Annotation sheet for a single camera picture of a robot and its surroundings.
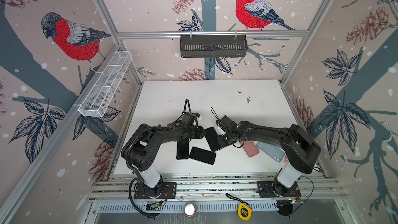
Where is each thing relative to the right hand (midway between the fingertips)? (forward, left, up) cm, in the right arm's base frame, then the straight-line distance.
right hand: (219, 145), depth 89 cm
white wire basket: (+18, +61, +33) cm, 72 cm away
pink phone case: (-1, -18, -1) cm, 18 cm away
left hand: (+5, +9, +3) cm, 11 cm away
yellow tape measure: (-30, -11, +2) cm, 32 cm away
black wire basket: (+58, +4, +30) cm, 65 cm away
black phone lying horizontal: (-6, +10, 0) cm, 11 cm away
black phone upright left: (-4, +21, 0) cm, 22 cm away
